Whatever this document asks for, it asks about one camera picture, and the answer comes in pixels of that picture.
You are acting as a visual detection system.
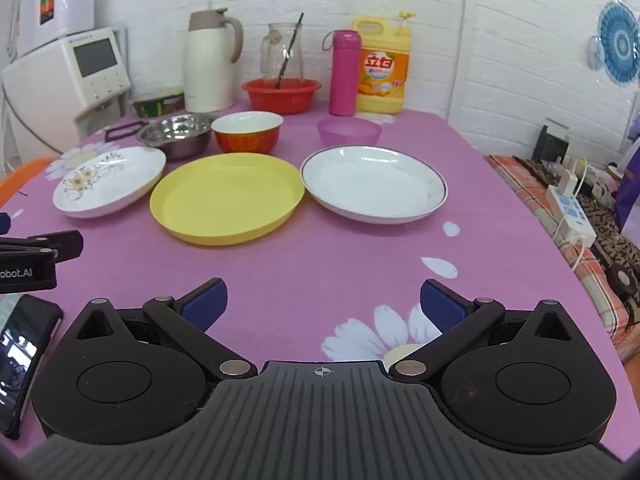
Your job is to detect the white wall water purifier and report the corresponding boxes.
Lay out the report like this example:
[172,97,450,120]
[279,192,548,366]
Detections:
[14,0,97,57]

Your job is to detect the black smartphone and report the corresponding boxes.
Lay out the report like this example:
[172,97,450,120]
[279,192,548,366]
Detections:
[0,294,64,441]

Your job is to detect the black handle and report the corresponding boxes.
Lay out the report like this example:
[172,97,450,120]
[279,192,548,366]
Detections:
[104,122,150,142]

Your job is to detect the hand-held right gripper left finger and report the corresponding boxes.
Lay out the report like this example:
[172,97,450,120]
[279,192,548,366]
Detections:
[60,277,258,381]

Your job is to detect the glass pitcher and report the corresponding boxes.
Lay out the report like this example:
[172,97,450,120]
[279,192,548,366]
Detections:
[260,22,306,82]

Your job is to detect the red and white bowl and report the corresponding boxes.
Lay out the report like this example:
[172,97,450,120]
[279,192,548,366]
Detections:
[210,111,284,156]

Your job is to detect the white power strip cord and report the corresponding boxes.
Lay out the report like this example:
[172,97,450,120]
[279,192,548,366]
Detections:
[551,210,587,282]

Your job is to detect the white plate with dark rim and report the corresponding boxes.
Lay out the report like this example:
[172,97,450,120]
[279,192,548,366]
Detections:
[300,145,449,224]

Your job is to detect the white appliance with screen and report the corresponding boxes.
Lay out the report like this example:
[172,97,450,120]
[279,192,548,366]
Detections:
[1,27,134,155]

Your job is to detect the white charger plug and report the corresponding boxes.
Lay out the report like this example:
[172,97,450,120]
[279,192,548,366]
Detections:
[556,158,581,194]

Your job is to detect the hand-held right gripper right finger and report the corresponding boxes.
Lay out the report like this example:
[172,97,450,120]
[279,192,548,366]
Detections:
[389,278,588,381]

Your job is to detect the black stirring stick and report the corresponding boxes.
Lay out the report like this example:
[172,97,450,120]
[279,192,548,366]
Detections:
[275,12,305,90]

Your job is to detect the dark patterned cloth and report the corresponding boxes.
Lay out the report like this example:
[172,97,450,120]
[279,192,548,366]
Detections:
[520,159,640,328]

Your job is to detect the white charging cable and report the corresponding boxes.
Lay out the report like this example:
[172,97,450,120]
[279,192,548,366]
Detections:
[572,157,590,198]

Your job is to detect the purple plastic bowl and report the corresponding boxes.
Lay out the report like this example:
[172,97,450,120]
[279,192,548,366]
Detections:
[317,116,383,147]

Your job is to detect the pink water bottle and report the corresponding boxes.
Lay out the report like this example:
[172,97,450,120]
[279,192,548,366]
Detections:
[322,29,362,117]

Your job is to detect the white thermos jug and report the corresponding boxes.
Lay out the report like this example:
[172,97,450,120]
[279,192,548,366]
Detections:
[182,8,244,113]

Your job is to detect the pink floral tablecloth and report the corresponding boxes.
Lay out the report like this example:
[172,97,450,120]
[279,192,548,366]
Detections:
[0,109,628,463]

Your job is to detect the black tape roll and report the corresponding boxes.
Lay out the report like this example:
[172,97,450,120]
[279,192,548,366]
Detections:
[606,261,640,300]

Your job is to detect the blue round wall decoration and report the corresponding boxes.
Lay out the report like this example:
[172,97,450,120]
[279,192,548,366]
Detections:
[588,1,640,84]

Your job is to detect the stainless steel bowl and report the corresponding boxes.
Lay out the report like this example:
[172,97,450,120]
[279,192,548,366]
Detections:
[136,114,215,162]

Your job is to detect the black box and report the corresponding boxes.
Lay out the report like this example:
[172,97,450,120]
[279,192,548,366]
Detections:
[533,124,570,165]

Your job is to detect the white floral plate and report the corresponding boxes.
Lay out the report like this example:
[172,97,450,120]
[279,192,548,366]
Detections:
[52,146,167,219]

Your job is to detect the white power strip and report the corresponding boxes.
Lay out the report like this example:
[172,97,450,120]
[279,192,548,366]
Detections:
[545,185,597,249]

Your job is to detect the yellow plastic plate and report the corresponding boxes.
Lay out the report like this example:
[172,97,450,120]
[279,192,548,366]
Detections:
[149,154,306,247]

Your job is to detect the red plastic basin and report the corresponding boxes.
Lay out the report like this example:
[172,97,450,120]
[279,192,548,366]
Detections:
[242,78,322,115]

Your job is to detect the yellow detergent bottle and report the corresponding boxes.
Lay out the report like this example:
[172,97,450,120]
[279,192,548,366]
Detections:
[352,11,417,115]

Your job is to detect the plaid blanket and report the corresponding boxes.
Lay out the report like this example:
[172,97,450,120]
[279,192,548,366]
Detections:
[486,154,640,363]

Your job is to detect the purple bag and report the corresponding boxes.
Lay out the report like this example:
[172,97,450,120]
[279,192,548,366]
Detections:
[614,139,640,235]

